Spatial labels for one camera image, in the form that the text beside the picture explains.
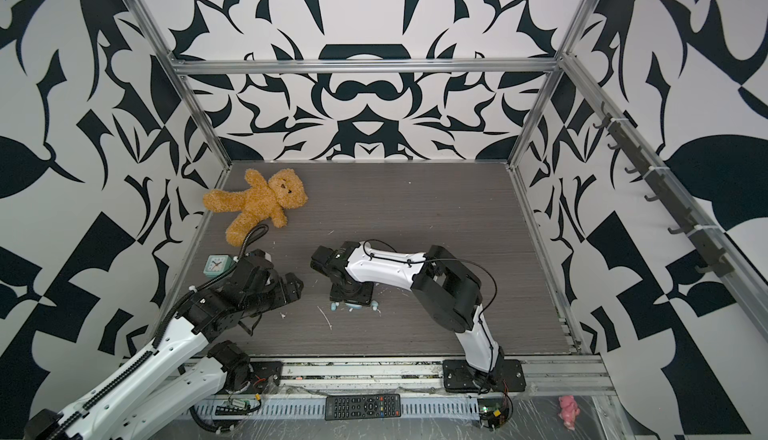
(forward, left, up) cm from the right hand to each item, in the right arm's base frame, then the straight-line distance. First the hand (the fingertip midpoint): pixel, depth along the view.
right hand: (345, 302), depth 85 cm
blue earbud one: (-1, -8, -1) cm, 9 cm away
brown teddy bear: (+31, +30, +7) cm, 43 cm away
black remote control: (-24, -6, 0) cm, 25 cm away
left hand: (+1, +13, +9) cm, 16 cm away
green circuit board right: (-25, -36, -3) cm, 44 cm away
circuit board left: (-24, +25, -3) cm, 35 cm away
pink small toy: (-25, -53, 0) cm, 58 cm away
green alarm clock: (+11, +39, +1) cm, 41 cm away
